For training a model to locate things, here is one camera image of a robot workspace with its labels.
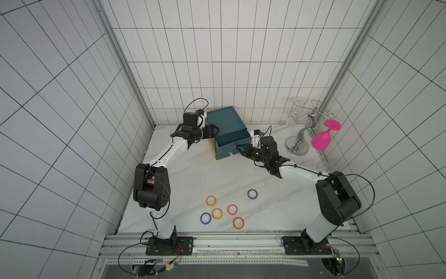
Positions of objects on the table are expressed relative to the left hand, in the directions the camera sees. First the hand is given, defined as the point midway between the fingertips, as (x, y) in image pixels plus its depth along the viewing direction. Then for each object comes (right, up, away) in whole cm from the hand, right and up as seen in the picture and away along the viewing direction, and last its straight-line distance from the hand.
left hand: (213, 132), depth 90 cm
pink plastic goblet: (+58, -5, 0) cm, 58 cm away
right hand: (+8, -8, -6) cm, 13 cm away
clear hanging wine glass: (+47, +9, +13) cm, 50 cm away
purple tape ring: (-3, -41, -10) cm, 42 cm away
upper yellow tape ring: (-1, -35, -5) cm, 35 cm away
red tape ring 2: (+13, -43, -11) cm, 46 cm away
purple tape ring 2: (+19, -34, -3) cm, 39 cm away
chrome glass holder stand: (+52, -8, +16) cm, 55 cm away
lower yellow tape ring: (+2, -40, -9) cm, 41 cm away
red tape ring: (+10, -38, -7) cm, 40 cm away
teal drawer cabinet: (+10, 0, -3) cm, 10 cm away
